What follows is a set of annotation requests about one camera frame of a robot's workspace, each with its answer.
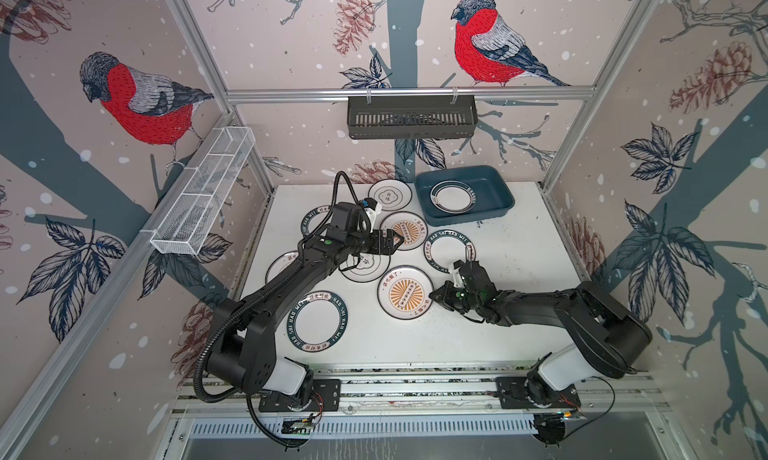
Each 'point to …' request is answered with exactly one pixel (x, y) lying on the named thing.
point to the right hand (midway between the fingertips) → (428, 298)
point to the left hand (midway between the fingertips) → (391, 238)
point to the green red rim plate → (453, 197)
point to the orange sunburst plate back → (410, 226)
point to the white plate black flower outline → (391, 194)
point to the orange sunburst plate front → (404, 292)
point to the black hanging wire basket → (411, 117)
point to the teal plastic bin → (492, 195)
